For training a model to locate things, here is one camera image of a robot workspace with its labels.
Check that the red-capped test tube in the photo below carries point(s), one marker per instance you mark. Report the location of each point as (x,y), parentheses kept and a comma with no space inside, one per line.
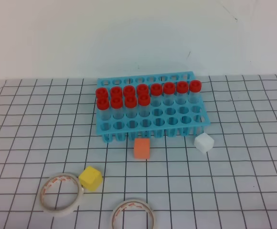
(144,102)

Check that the left white tape roll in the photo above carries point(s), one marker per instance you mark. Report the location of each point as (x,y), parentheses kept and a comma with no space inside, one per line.
(59,211)

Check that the blue test tube rack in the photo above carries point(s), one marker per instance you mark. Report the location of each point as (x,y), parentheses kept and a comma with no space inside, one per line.
(184,119)

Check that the orange foam cube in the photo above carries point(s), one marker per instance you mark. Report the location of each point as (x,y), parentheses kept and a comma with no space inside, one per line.
(142,148)

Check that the yellow foam cube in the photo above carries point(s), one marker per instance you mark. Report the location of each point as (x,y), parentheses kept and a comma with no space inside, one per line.
(91,178)

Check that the white tape roll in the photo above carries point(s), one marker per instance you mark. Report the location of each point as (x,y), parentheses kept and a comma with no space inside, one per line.
(132,214)
(59,211)

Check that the red-capped tube row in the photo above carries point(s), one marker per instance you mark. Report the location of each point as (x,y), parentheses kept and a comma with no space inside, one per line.
(142,89)
(195,87)
(182,92)
(156,94)
(101,93)
(116,91)
(169,91)
(129,90)
(117,107)
(103,108)
(131,106)

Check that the right white tape roll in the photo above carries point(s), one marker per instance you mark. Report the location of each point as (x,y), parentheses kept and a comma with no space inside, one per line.
(132,214)

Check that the white foam cube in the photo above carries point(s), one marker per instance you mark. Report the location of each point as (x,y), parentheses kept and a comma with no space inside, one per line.
(204,142)

